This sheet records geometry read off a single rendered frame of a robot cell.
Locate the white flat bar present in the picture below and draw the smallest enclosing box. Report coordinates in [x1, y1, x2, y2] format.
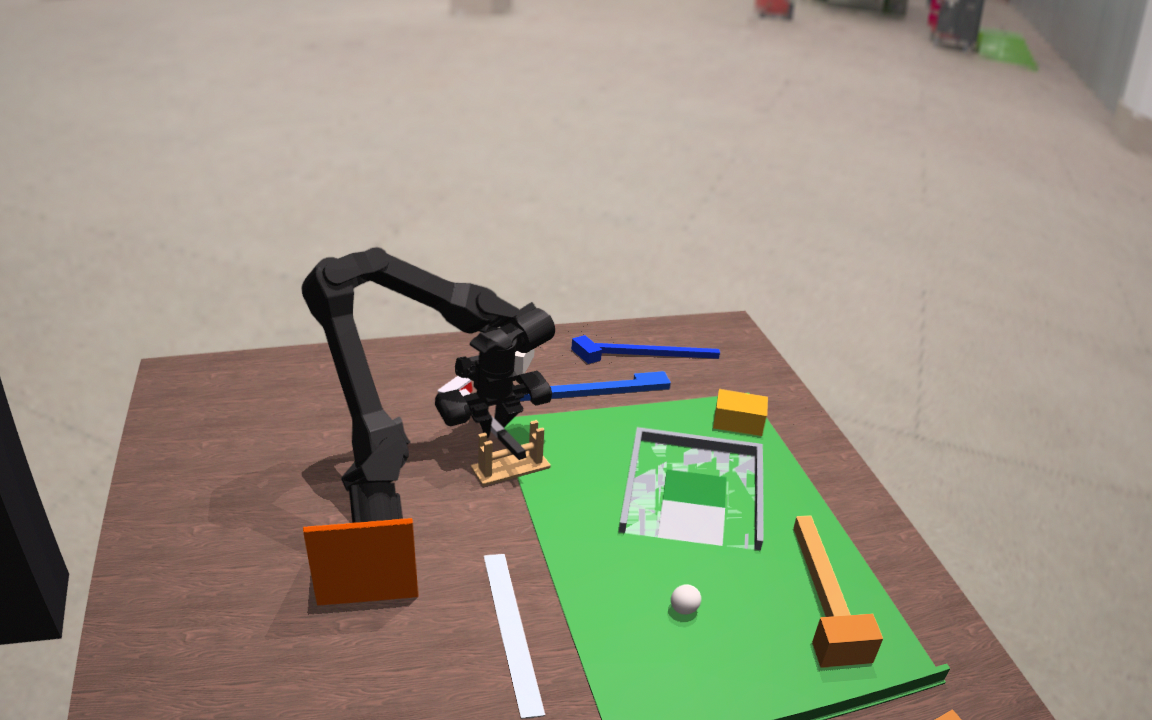
[484, 554, 545, 719]

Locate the green putting mat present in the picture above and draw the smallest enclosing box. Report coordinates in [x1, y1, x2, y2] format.
[505, 397, 935, 720]

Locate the white ball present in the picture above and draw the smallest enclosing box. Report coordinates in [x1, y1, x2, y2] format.
[670, 584, 702, 614]

